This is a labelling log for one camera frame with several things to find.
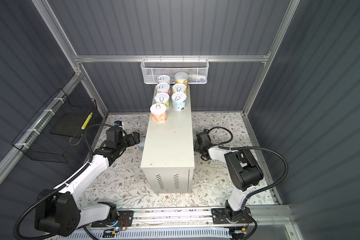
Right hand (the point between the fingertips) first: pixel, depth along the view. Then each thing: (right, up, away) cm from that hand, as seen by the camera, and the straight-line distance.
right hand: (202, 145), depth 99 cm
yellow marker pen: (-64, +12, -24) cm, 69 cm away
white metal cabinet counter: (-19, -1, -42) cm, 46 cm away
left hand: (-42, +8, -13) cm, 45 cm away
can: (-30, +5, -37) cm, 48 cm away
